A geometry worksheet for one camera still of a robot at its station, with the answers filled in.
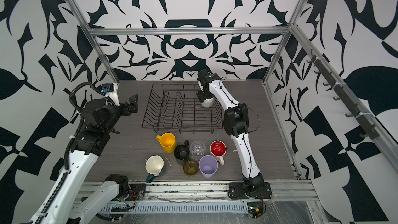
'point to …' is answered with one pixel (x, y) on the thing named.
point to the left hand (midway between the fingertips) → (124, 92)
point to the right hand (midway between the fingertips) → (207, 95)
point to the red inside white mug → (218, 149)
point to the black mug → (181, 152)
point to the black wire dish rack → (176, 107)
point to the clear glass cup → (197, 150)
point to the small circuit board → (255, 209)
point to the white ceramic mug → (208, 102)
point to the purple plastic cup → (208, 165)
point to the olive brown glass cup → (190, 167)
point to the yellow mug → (168, 142)
